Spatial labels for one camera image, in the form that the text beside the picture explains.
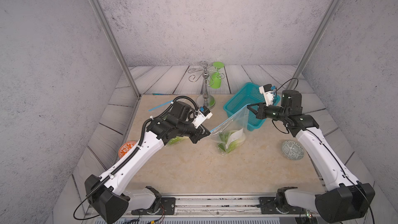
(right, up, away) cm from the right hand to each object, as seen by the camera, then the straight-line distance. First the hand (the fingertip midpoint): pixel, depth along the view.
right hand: (250, 105), depth 73 cm
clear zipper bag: (-8, -15, +6) cm, 18 cm away
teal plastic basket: (-6, -2, -1) cm, 7 cm away
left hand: (-19, -12, -3) cm, 23 cm away
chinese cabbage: (-11, -16, +9) cm, 22 cm away
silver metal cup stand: (-20, +3, +43) cm, 47 cm away
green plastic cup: (-13, +19, +38) cm, 44 cm away
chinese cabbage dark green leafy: (-37, -19, +17) cm, 45 cm away
